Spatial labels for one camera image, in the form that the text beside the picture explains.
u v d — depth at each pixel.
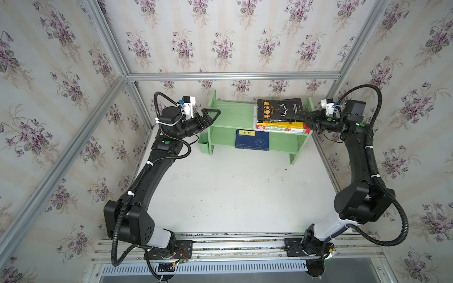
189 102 0.65
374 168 0.47
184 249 0.73
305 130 0.78
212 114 0.64
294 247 0.73
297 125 0.78
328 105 0.71
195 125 0.63
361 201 0.45
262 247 0.75
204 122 0.62
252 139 0.96
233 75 1.13
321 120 0.67
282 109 0.80
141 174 0.46
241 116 0.92
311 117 0.70
